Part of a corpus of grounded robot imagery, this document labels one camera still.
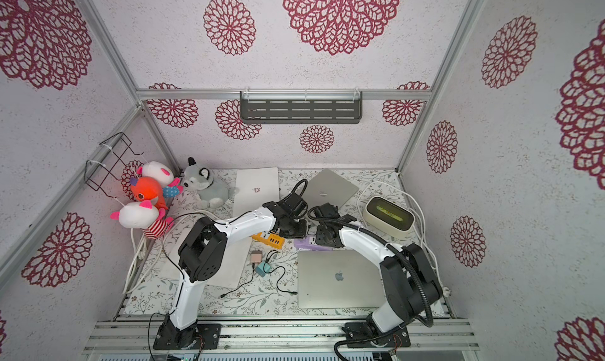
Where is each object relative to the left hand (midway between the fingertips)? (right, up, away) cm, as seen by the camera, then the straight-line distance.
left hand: (304, 236), depth 93 cm
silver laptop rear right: (+11, +20, +19) cm, 30 cm away
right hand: (+7, +1, -3) cm, 8 cm away
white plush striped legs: (-54, +9, -13) cm, 57 cm away
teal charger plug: (-15, -10, -8) cm, 20 cm away
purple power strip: (0, -2, -1) cm, 3 cm away
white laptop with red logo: (-24, +20, +20) cm, 36 cm away
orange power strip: (-12, -2, -1) cm, 12 cm away
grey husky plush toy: (-39, +17, +6) cm, 43 cm away
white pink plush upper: (-60, +26, +1) cm, 65 cm away
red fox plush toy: (-59, +19, -5) cm, 62 cm away
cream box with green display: (+35, +7, +3) cm, 36 cm away
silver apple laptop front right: (+12, -14, -8) cm, 20 cm away
